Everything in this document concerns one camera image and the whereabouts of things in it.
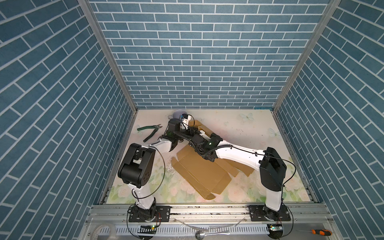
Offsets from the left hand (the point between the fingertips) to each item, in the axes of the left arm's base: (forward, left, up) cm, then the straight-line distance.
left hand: (199, 130), depth 91 cm
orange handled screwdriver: (-51, -55, -11) cm, 75 cm away
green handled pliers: (+13, +32, -13) cm, 37 cm away
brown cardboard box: (-23, -5, -15) cm, 28 cm away
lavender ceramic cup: (+27, +16, -13) cm, 34 cm away
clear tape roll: (-49, +48, -12) cm, 69 cm away
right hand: (-6, -10, +3) cm, 13 cm away
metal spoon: (-51, 0, -12) cm, 52 cm away
